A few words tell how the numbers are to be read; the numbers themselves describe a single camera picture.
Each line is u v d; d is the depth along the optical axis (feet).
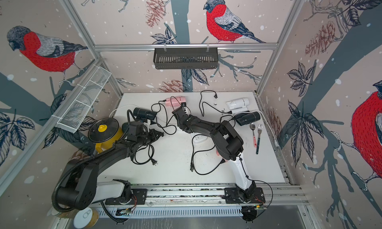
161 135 2.91
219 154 1.88
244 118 3.23
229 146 1.75
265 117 3.42
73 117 2.63
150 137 2.60
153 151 2.95
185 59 3.49
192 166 2.73
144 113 3.21
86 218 2.10
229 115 3.49
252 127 3.28
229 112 3.51
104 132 2.78
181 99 3.54
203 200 2.39
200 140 3.02
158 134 2.87
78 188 1.36
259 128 3.21
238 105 3.52
